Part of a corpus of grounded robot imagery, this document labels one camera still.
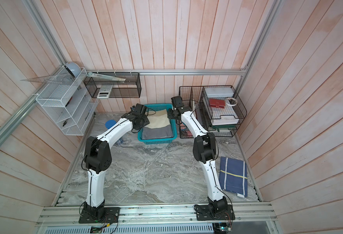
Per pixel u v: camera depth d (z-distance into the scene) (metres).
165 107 1.14
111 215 0.73
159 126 1.03
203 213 0.73
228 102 1.00
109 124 0.88
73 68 0.85
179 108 0.78
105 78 0.92
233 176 0.86
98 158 0.55
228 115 0.90
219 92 1.03
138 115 0.76
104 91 0.98
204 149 0.62
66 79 0.82
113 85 1.02
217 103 0.95
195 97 1.14
